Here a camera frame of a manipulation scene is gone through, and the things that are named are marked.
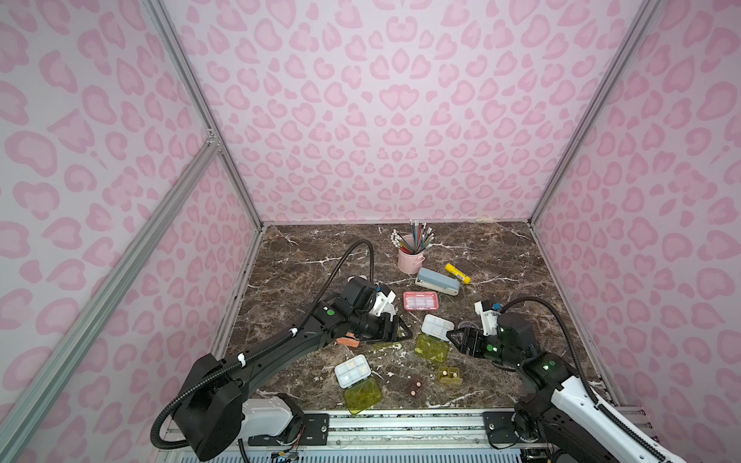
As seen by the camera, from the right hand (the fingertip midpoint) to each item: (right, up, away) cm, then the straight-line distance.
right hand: (454, 337), depth 78 cm
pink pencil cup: (-10, +19, +20) cm, 29 cm away
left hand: (-14, +1, -4) cm, 15 cm away
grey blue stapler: (-1, +13, +20) cm, 24 cm away
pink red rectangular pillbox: (-7, +7, +19) cm, 21 cm away
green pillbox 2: (-19, -6, +10) cm, 22 cm away
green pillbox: (-4, -6, +8) cm, 11 cm away
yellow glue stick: (+8, +15, +24) cm, 30 cm away
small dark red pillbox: (-10, -14, +1) cm, 17 cm away
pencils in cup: (-6, +28, +19) cm, 35 cm away
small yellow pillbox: (-1, -12, +3) cm, 12 cm away
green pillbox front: (-25, -15, +2) cm, 30 cm away
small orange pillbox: (-27, +3, -11) cm, 29 cm away
